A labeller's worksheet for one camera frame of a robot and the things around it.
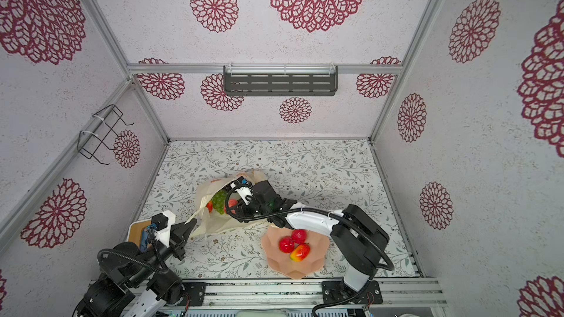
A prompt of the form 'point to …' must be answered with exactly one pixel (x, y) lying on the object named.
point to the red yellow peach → (210, 205)
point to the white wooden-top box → (138, 235)
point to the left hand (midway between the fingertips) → (196, 223)
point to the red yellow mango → (300, 252)
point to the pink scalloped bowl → (281, 262)
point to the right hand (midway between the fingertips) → (229, 205)
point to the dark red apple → (299, 235)
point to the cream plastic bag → (207, 224)
